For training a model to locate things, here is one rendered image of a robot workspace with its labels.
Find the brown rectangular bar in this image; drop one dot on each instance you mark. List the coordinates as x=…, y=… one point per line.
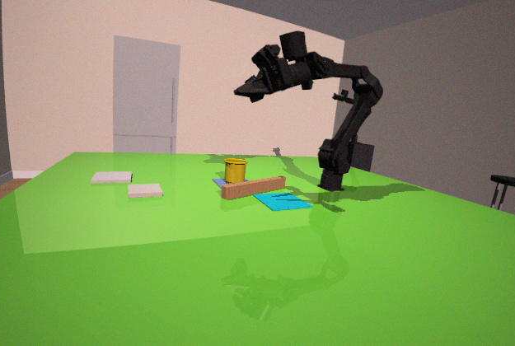
x=231, y=191

